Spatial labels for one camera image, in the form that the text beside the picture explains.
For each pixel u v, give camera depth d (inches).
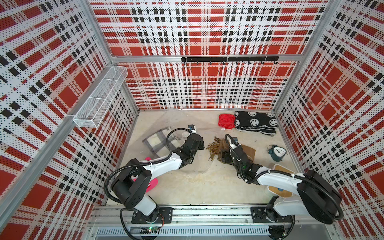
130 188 17.2
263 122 42.0
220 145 37.6
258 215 28.8
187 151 26.3
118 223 27.7
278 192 29.6
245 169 25.7
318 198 16.4
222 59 34.8
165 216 28.9
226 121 42.9
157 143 36.9
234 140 28.6
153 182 31.3
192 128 30.2
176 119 49.0
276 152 36.0
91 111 35.1
